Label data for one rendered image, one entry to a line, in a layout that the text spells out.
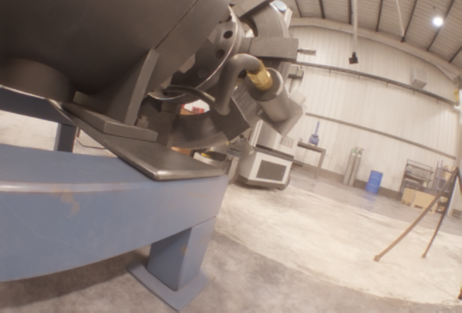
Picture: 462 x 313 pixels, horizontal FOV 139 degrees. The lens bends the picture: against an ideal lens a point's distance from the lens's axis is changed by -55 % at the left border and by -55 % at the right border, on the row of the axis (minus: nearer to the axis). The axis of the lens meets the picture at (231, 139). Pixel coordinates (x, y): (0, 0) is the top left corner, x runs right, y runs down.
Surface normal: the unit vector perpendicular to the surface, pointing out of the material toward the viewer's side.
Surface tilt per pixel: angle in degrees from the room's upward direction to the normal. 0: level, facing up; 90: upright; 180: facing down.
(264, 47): 90
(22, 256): 90
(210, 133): 90
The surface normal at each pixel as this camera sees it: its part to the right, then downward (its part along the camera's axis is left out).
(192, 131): -0.39, -0.13
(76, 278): 0.29, -0.96
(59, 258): 0.87, 0.27
